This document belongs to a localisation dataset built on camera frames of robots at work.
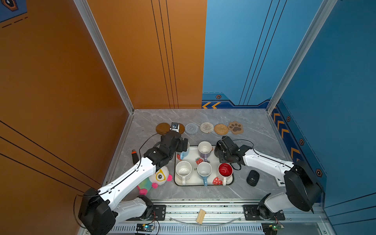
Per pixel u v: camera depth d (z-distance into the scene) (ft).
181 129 3.57
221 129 3.55
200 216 2.37
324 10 2.30
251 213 2.38
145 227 2.32
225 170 2.80
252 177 2.71
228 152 2.19
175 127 2.22
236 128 3.57
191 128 3.56
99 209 1.24
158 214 2.41
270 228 2.33
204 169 2.79
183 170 2.86
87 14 2.33
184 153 2.85
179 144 2.32
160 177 2.59
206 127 3.57
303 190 1.41
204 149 3.15
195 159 3.03
